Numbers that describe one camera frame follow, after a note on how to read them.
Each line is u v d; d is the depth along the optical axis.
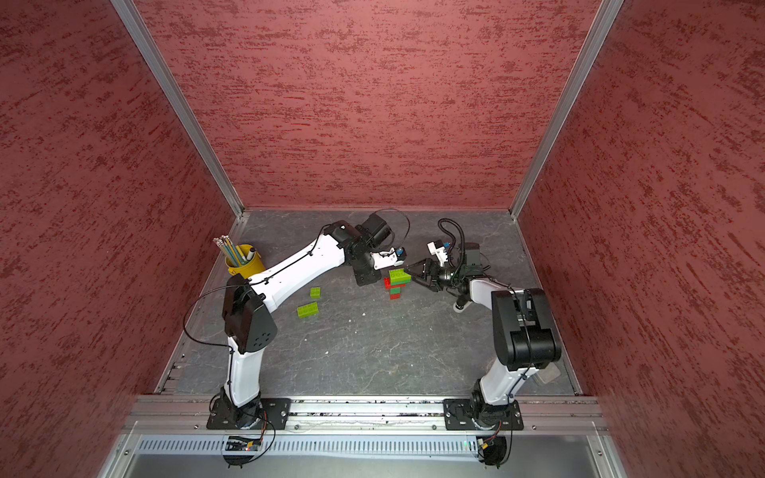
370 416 0.76
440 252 0.86
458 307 0.93
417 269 0.83
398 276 0.87
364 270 0.75
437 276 0.81
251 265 0.92
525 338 0.47
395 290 0.92
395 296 0.94
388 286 0.90
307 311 0.92
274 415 0.74
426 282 0.89
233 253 0.92
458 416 0.74
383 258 0.75
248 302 0.54
